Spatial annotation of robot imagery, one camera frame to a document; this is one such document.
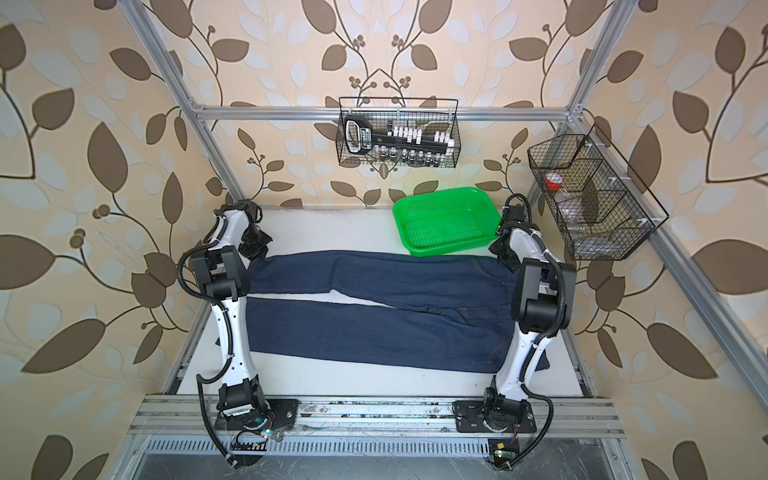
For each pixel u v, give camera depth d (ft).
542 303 1.75
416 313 2.99
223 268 2.19
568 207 2.32
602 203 2.43
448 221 3.80
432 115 2.99
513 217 2.70
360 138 2.80
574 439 2.48
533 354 1.85
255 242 3.13
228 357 2.15
